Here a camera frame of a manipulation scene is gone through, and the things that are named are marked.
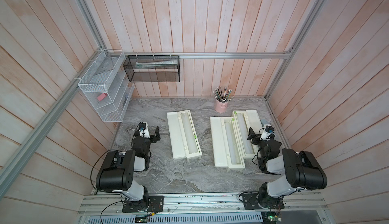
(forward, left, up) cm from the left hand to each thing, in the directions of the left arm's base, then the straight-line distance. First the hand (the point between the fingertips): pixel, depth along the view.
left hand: (151, 127), depth 91 cm
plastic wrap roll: (-1, -59, -3) cm, 59 cm away
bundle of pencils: (+26, -48, +1) cm, 54 cm away
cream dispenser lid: (+7, -67, -3) cm, 67 cm away
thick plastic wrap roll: (-8, -50, -6) cm, 51 cm away
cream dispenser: (-17, -24, -2) cm, 29 cm away
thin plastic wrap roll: (-2, -24, -3) cm, 24 cm away
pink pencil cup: (+20, -46, -3) cm, 51 cm away
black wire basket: (+39, +2, +16) cm, 42 cm away
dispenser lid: (-4, -15, -2) cm, 16 cm away
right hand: (0, -66, +1) cm, 66 cm away
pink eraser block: (+8, +25, +19) cm, 32 cm away
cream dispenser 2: (-23, -47, -4) cm, 53 cm away
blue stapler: (+8, -74, -4) cm, 74 cm away
